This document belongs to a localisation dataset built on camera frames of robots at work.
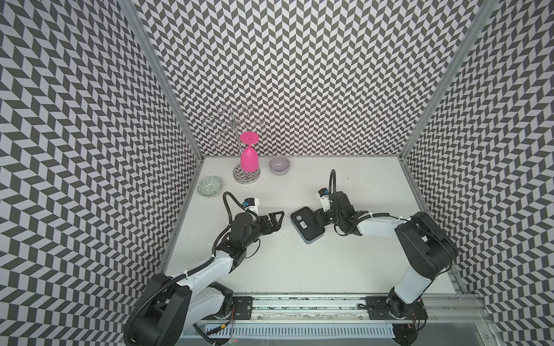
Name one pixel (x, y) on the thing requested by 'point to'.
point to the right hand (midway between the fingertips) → (314, 216)
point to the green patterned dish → (209, 187)
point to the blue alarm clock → (307, 225)
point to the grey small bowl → (279, 166)
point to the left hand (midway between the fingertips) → (276, 216)
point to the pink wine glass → (249, 161)
